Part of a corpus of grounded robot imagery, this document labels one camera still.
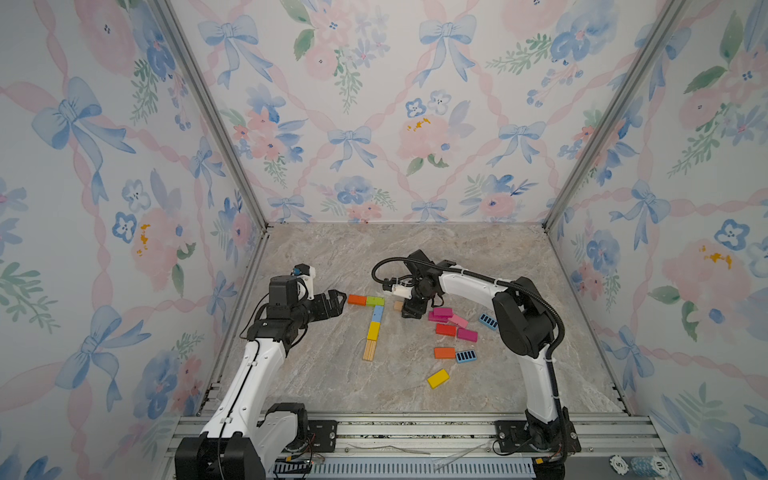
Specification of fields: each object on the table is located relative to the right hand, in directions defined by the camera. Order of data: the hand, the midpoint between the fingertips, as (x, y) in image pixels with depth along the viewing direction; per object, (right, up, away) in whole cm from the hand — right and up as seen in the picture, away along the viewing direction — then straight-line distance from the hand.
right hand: (410, 300), depth 99 cm
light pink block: (+15, -6, -5) cm, 17 cm away
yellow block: (-12, -8, -7) cm, 16 cm away
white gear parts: (+48, -35, -28) cm, 65 cm away
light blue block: (-11, -3, -4) cm, 12 cm away
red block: (+12, -8, -6) cm, 16 cm away
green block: (-11, 0, -1) cm, 11 cm away
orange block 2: (+9, -14, -10) cm, 20 cm away
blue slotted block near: (+15, -14, -13) cm, 24 cm away
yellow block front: (+7, -19, -15) cm, 26 cm away
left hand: (-22, +3, -16) cm, 28 cm away
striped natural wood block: (-12, -13, -11) cm, 21 cm away
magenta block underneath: (+7, -5, -4) cm, 9 cm away
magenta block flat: (+17, -9, -7) cm, 21 cm away
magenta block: (+10, -3, -4) cm, 11 cm away
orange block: (-18, +1, -1) cm, 18 cm away
